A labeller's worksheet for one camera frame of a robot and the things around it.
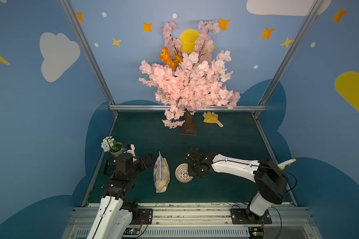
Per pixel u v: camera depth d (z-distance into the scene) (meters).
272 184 0.45
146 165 0.68
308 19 0.73
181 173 0.88
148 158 0.69
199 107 0.79
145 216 0.75
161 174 0.76
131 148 0.69
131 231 0.72
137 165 0.67
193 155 0.68
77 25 0.75
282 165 0.77
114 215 0.48
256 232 0.72
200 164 0.65
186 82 0.75
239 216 0.74
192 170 0.77
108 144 0.86
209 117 1.19
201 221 0.74
